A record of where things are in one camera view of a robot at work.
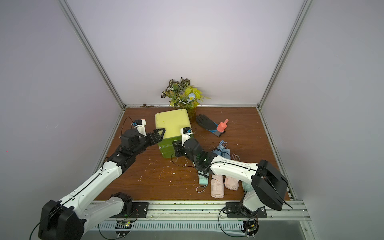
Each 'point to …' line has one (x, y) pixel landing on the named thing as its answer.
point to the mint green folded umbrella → (202, 180)
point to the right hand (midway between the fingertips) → (173, 139)
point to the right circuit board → (250, 227)
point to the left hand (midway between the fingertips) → (161, 131)
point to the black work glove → (209, 125)
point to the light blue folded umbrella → (218, 151)
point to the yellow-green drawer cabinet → (172, 121)
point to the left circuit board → (123, 224)
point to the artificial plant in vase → (182, 96)
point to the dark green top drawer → (166, 147)
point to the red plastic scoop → (222, 126)
